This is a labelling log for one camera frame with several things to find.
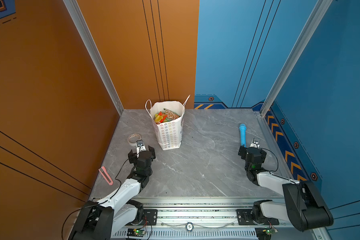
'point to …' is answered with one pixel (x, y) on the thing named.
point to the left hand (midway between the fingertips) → (141, 147)
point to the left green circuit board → (136, 232)
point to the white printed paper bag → (169, 134)
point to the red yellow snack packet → (164, 117)
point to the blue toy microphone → (243, 129)
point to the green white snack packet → (171, 115)
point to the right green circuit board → (264, 233)
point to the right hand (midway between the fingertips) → (250, 147)
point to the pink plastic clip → (104, 172)
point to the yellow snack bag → (158, 118)
